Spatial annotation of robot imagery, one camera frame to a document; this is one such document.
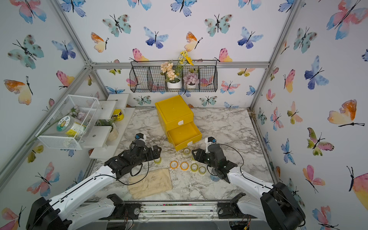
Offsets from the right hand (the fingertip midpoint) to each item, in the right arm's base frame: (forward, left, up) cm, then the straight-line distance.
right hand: (195, 152), depth 83 cm
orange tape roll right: (-4, +6, -11) cm, 13 cm away
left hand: (-2, +21, +3) cm, 21 cm away
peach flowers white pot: (+37, +16, +21) cm, 45 cm away
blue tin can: (-12, -12, -8) cm, 18 cm away
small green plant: (+18, +61, +1) cm, 64 cm away
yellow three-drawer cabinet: (+16, +11, +10) cm, 22 cm away
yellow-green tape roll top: (+4, +5, -11) cm, 12 cm away
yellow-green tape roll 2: (-5, +1, +2) cm, 5 cm away
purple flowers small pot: (+35, +4, +23) cm, 42 cm away
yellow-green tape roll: (-3, +23, -11) cm, 25 cm away
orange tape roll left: (-6, +13, -11) cm, 18 cm away
